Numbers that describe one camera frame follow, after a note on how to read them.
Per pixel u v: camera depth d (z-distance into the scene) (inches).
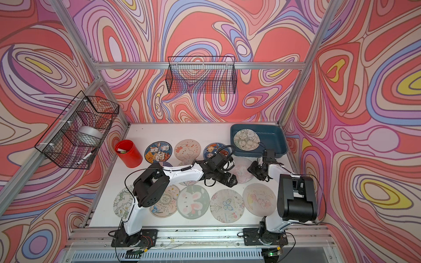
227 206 32.4
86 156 28.3
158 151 41.2
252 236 28.9
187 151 41.2
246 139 42.9
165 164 38.7
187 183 35.8
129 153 34.7
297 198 18.2
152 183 22.0
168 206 32.4
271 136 43.8
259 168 32.2
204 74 37.9
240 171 37.5
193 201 33.3
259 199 33.3
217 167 28.4
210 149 41.4
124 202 33.1
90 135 27.2
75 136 27.2
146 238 28.5
